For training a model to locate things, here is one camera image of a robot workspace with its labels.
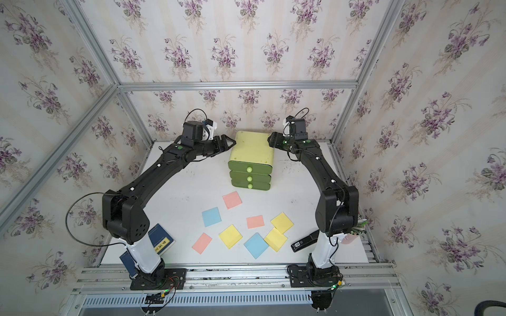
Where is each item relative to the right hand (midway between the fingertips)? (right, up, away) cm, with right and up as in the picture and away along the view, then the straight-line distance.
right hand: (275, 140), depth 89 cm
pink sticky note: (-21, -29, +8) cm, 37 cm away
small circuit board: (-46, -61, -17) cm, 78 cm away
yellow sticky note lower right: (-1, -43, -5) cm, 43 cm away
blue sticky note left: (-30, -36, +3) cm, 47 cm away
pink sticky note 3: (-32, -45, -6) cm, 56 cm away
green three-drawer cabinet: (-11, -9, -5) cm, 15 cm away
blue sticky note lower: (-9, -46, -6) cm, 47 cm away
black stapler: (+12, -42, -9) cm, 45 cm away
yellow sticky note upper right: (+3, -38, 0) cm, 38 cm away
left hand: (-19, -3, -7) cm, 20 cm away
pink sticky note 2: (-10, -38, 0) cm, 39 cm away
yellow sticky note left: (-20, -43, -4) cm, 48 cm away
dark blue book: (-49, -43, -8) cm, 66 cm away
